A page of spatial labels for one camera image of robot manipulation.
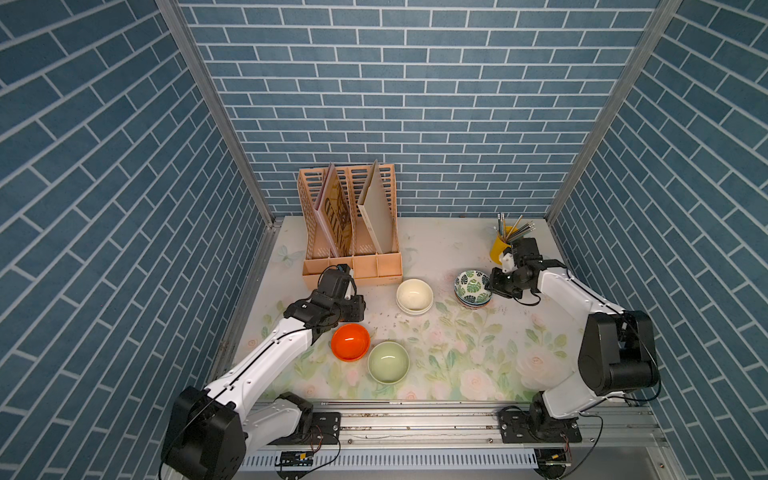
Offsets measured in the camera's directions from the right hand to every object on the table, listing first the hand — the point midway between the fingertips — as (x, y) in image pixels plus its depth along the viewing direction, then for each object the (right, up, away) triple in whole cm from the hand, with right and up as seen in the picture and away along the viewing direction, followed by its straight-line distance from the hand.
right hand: (490, 286), depth 92 cm
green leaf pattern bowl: (-6, -1, +4) cm, 7 cm away
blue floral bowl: (-6, -6, -1) cm, 8 cm away
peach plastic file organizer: (-39, +6, +6) cm, 40 cm away
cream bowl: (-24, -3, +2) cm, 24 cm away
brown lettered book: (-50, +24, +1) cm, 55 cm away
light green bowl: (-32, -21, -8) cm, 39 cm away
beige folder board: (-37, +26, +14) cm, 48 cm away
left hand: (-38, -4, -9) cm, 39 cm away
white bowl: (-24, -6, +1) cm, 25 cm away
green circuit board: (-53, -39, -20) cm, 69 cm away
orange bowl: (-43, -15, -6) cm, 46 cm away
